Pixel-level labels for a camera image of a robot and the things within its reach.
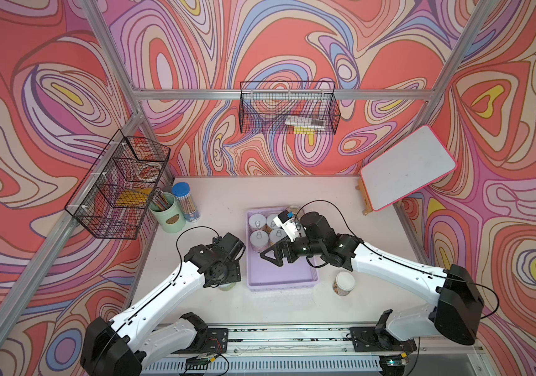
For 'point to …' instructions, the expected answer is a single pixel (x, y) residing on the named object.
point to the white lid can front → (257, 221)
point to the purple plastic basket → (265, 276)
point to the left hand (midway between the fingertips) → (231, 277)
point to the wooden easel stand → (361, 187)
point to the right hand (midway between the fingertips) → (272, 255)
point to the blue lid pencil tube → (185, 200)
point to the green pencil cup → (168, 214)
